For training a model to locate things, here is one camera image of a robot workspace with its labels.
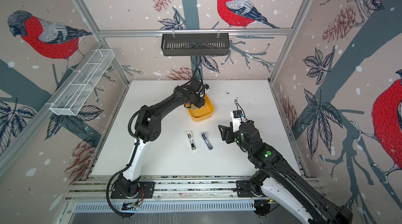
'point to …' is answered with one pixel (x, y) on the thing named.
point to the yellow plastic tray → (203, 112)
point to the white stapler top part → (191, 140)
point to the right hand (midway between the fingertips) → (222, 126)
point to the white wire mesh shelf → (77, 90)
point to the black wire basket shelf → (194, 44)
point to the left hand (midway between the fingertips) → (202, 101)
